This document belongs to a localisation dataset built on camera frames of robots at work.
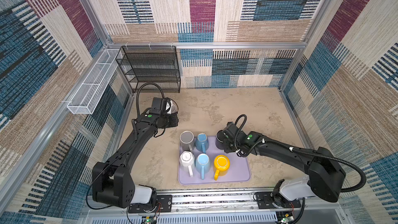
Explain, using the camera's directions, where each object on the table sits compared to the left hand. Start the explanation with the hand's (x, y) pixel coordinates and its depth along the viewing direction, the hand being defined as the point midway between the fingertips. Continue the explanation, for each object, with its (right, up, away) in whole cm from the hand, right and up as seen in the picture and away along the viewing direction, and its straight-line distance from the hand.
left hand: (177, 117), depth 84 cm
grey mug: (+6, -12, -2) cm, 14 cm away
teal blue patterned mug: (+13, -14, +1) cm, 19 cm away
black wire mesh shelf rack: (-22, +32, +25) cm, 46 cm away
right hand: (+27, -16, +1) cm, 32 cm away
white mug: (+6, -21, -8) cm, 23 cm away
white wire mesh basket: (-54, +12, +10) cm, 56 cm away
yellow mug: (+23, -22, -8) cm, 33 cm away
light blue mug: (+14, -22, -9) cm, 27 cm away
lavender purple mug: (-4, +5, +16) cm, 17 cm away
